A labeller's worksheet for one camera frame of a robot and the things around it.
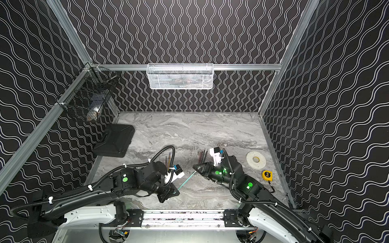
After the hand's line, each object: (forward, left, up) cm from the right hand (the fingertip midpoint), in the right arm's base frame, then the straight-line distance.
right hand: (193, 166), depth 67 cm
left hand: (-10, +6, -5) cm, 13 cm away
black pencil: (+18, -6, -24) cm, 31 cm away
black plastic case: (+25, +52, -17) cm, 60 cm away
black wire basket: (+45, +68, +5) cm, 81 cm away
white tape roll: (+12, -39, -23) cm, 47 cm away
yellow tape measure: (+5, -41, -21) cm, 47 cm away
